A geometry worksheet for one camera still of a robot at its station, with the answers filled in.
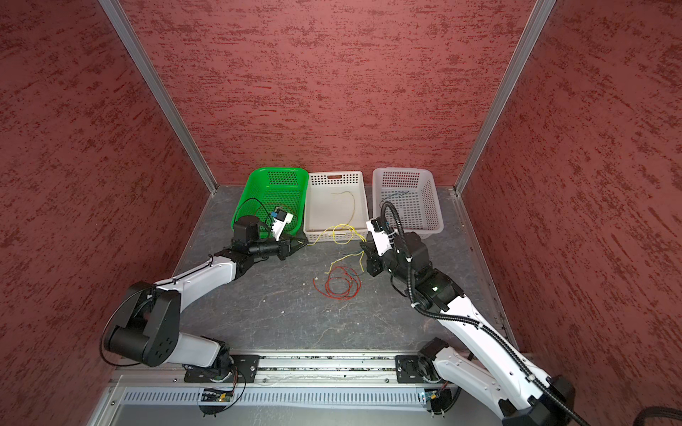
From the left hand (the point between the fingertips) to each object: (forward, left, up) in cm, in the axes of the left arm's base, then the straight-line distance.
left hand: (305, 246), depth 84 cm
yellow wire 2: (+11, -12, -15) cm, 22 cm away
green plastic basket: (+39, +24, -13) cm, 47 cm away
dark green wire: (+36, -37, -14) cm, 54 cm away
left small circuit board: (-39, +21, -16) cm, 47 cm away
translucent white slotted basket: (+37, -44, -14) cm, 59 cm away
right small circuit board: (-39, -39, -17) cm, 58 cm away
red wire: (-6, -12, -16) cm, 21 cm away
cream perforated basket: (+29, -8, -14) cm, 33 cm away
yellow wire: (+30, -16, -13) cm, 37 cm away
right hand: (-6, -18, +9) cm, 21 cm away
